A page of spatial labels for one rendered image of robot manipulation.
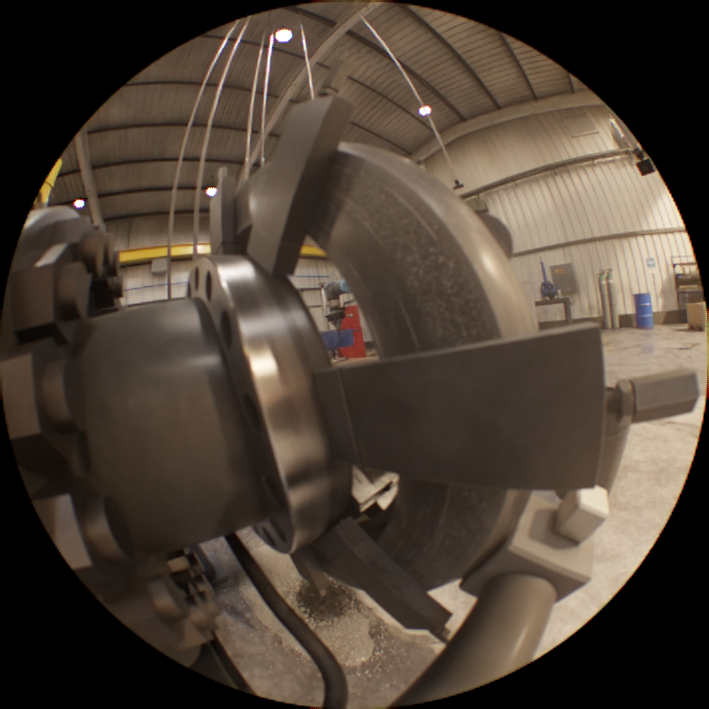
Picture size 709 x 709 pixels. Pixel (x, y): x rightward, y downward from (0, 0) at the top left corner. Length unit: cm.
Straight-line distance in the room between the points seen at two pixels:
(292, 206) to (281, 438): 19
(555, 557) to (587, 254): 850
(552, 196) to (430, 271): 903
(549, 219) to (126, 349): 895
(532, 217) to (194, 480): 903
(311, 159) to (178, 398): 23
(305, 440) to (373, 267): 14
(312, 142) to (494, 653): 40
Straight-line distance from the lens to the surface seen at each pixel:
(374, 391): 15
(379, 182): 20
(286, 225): 24
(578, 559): 27
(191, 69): 867
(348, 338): 174
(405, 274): 16
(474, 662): 21
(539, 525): 26
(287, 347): 20
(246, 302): 21
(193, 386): 23
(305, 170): 24
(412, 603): 32
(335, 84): 29
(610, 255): 868
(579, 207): 901
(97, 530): 16
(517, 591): 24
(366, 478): 37
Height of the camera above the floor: 68
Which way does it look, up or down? 4 degrees down
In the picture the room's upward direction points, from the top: 9 degrees counter-clockwise
